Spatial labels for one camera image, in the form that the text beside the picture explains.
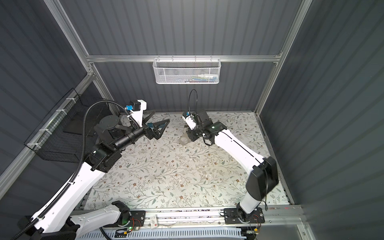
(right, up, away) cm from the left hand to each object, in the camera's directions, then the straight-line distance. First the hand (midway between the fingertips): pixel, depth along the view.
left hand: (161, 115), depth 59 cm
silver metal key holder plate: (+7, -12, +27) cm, 31 cm away
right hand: (+11, -7, +22) cm, 26 cm away
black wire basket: (-51, -10, +12) cm, 54 cm away
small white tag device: (-7, -50, +13) cm, 52 cm away
